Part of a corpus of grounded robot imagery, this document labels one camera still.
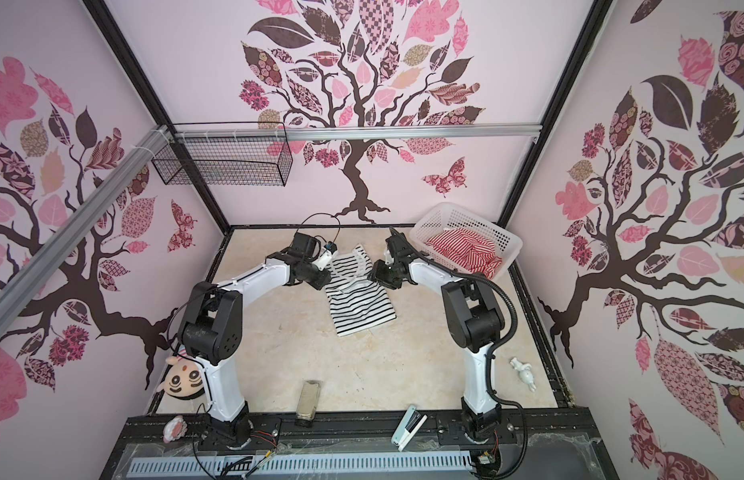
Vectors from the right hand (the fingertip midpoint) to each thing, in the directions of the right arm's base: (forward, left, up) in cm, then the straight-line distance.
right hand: (372, 275), depth 97 cm
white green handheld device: (-44, -9, -4) cm, 45 cm away
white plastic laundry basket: (+28, -30, 0) cm, 41 cm away
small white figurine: (-31, -42, -4) cm, 53 cm away
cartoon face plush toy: (-33, +49, +2) cm, 59 cm away
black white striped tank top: (-7, +5, -5) cm, 10 cm away
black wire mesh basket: (+30, +47, +28) cm, 62 cm away
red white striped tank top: (+13, -35, -4) cm, 38 cm away
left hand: (0, +16, -1) cm, 16 cm away
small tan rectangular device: (-38, +17, -5) cm, 42 cm away
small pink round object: (-44, +48, -2) cm, 65 cm away
